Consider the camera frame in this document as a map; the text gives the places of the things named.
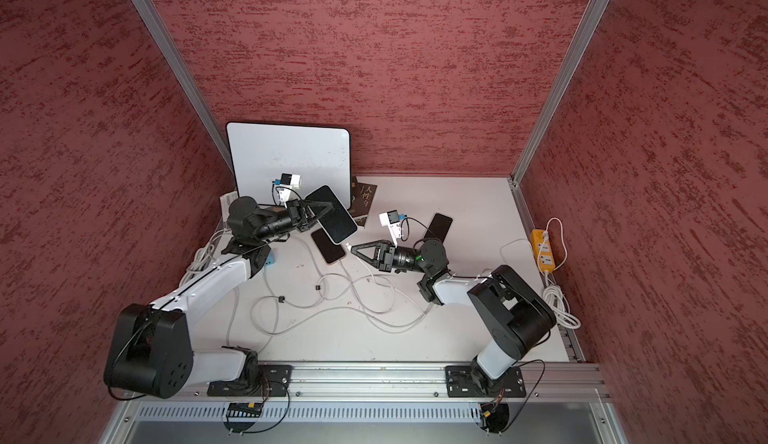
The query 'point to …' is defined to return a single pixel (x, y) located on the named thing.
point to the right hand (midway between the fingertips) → (352, 256)
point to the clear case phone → (331, 213)
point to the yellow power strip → (542, 250)
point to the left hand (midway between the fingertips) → (331, 211)
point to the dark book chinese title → (361, 199)
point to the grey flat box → (225, 202)
